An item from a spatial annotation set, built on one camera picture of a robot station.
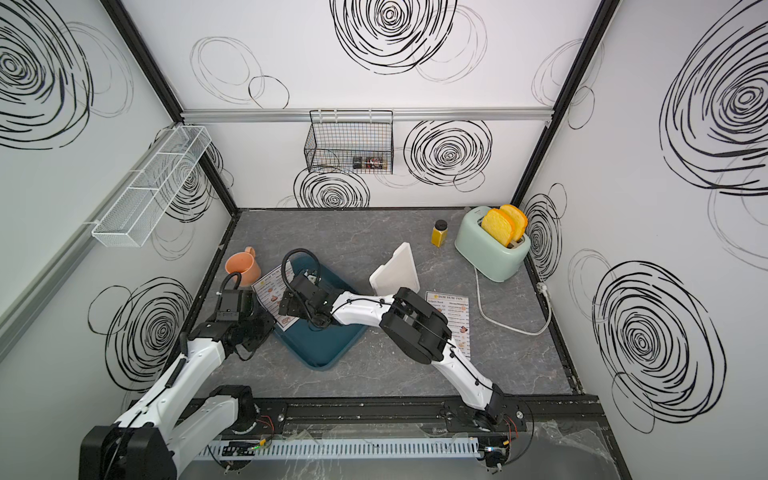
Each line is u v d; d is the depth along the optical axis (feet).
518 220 2.86
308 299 2.32
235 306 2.15
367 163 2.91
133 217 2.36
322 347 2.66
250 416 2.19
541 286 3.27
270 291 3.07
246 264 3.18
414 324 1.85
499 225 2.92
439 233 3.39
